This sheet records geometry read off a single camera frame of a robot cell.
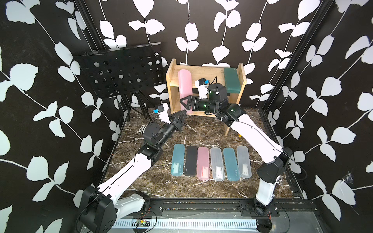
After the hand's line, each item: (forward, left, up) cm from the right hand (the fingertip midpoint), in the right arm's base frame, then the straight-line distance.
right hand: (183, 98), depth 68 cm
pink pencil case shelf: (-15, -11, -41) cm, 45 cm away
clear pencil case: (-18, -21, -41) cm, 49 cm away
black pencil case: (-13, -4, -40) cm, 43 cm away
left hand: (-5, -1, -2) cm, 6 cm away
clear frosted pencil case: (-13, -37, -41) cm, 57 cm away
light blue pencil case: (-13, +5, -41) cm, 43 cm away
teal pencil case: (-15, -29, -42) cm, 53 cm away
